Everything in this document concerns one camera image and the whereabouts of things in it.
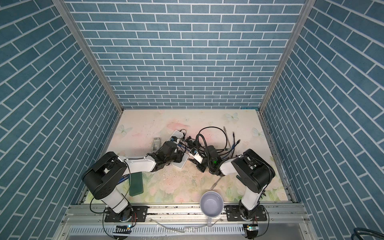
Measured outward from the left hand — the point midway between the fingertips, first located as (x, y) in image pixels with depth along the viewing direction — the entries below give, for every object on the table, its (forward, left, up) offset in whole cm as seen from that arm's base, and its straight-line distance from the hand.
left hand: (183, 154), depth 93 cm
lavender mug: (-28, -16, -2) cm, 33 cm away
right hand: (-2, -6, -2) cm, 7 cm away
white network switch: (+15, +5, +1) cm, 16 cm away
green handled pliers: (-16, -34, -1) cm, 38 cm away
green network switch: (-18, +25, -1) cm, 31 cm away
